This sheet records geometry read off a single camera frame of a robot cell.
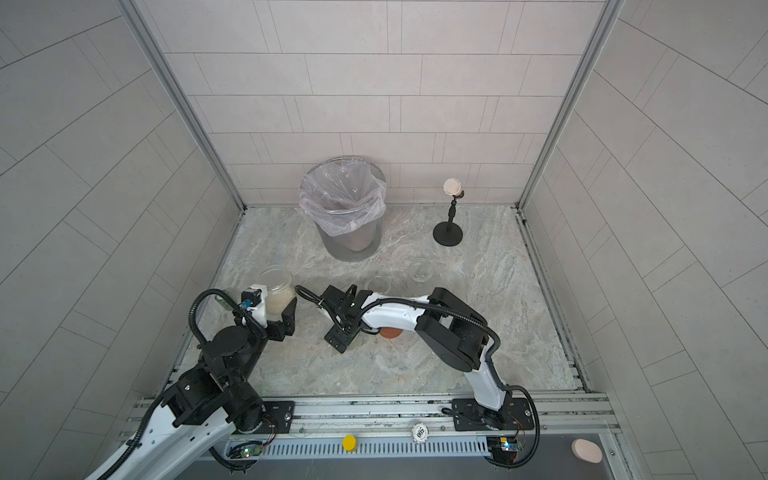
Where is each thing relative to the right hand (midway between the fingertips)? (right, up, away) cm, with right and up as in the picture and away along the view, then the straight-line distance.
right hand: (344, 333), depth 87 cm
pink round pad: (+59, -20, -20) cm, 65 cm away
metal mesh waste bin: (0, +24, +17) cm, 29 cm away
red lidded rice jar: (+10, +13, +6) cm, 18 cm away
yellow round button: (+5, -15, -24) cm, 29 cm away
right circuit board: (+40, -20, -19) cm, 49 cm away
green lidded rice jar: (-10, +18, -23) cm, 31 cm away
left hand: (-11, +14, -15) cm, 24 cm away
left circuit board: (-17, -18, -22) cm, 33 cm away
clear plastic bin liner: (-2, +41, +9) cm, 42 cm away
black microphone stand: (+34, +29, +20) cm, 49 cm away
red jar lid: (+14, +1, -3) cm, 14 cm away
